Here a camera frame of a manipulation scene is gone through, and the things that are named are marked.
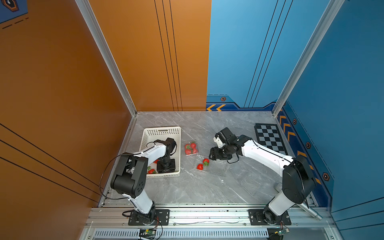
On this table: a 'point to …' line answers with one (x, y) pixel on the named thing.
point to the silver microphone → (310, 211)
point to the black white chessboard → (269, 135)
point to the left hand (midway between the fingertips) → (170, 170)
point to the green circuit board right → (281, 232)
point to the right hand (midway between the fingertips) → (213, 156)
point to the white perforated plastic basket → (151, 134)
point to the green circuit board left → (148, 231)
